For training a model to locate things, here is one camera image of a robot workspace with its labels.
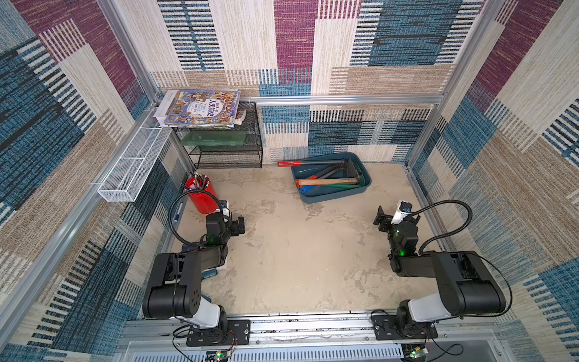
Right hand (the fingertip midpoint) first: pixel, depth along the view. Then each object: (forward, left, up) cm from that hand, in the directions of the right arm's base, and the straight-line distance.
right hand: (392, 211), depth 91 cm
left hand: (+1, +66, -3) cm, 66 cm away
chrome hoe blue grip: (+11, +35, +2) cm, 37 cm away
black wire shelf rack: (+39, +63, -4) cm, 74 cm away
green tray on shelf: (+27, +72, +17) cm, 79 cm away
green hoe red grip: (+21, +10, -8) cm, 25 cm away
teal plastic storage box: (+38, +3, -8) cm, 39 cm away
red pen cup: (+9, +78, +1) cm, 79 cm away
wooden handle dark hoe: (+10, +36, +8) cm, 38 cm away
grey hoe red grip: (+30, +36, -2) cm, 47 cm away
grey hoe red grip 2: (+27, +11, -4) cm, 29 cm away
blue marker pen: (+10, +94, -13) cm, 96 cm away
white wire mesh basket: (-3, +91, +25) cm, 95 cm away
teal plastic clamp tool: (-21, +72, -8) cm, 75 cm away
